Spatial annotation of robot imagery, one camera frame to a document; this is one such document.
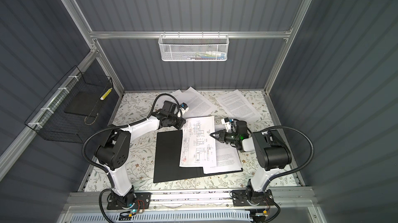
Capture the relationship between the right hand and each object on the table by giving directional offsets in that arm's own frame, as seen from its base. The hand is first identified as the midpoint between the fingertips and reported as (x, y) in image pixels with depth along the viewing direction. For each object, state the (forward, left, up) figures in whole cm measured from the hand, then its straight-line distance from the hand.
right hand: (213, 137), depth 89 cm
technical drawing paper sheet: (-6, +9, -2) cm, 11 cm away
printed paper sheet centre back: (+28, +9, -5) cm, 30 cm away
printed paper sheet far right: (+27, -19, -7) cm, 34 cm away
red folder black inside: (-11, +26, -4) cm, 28 cm away
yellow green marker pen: (+15, +58, +23) cm, 64 cm away
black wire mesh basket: (-7, +70, +29) cm, 76 cm away
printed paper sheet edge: (-11, -8, -6) cm, 15 cm away
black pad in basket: (+5, +63, +25) cm, 69 cm away
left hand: (+11, +18, +2) cm, 21 cm away
